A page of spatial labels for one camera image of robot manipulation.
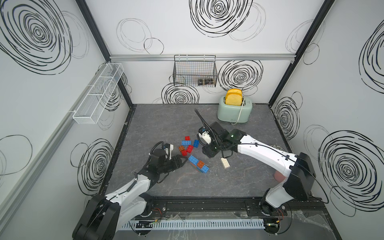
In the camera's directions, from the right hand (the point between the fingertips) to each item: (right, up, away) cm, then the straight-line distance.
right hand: (207, 148), depth 80 cm
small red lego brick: (-12, +3, +18) cm, 21 cm away
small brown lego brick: (-4, -8, 0) cm, 9 cm away
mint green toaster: (+18, +20, +19) cm, 33 cm away
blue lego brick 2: (-2, -11, 0) cm, 11 cm away
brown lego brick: (-15, -3, +14) cm, 21 cm away
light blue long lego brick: (-13, 0, +17) cm, 21 cm away
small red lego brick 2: (-13, -5, +12) cm, 19 cm away
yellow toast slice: (+19, +30, +17) cm, 39 cm away
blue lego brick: (-8, -7, +3) cm, 11 cm away
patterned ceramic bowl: (+45, -1, +12) cm, 46 cm away
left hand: (-12, -7, +3) cm, 15 cm away
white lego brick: (+11, -10, +9) cm, 18 cm away
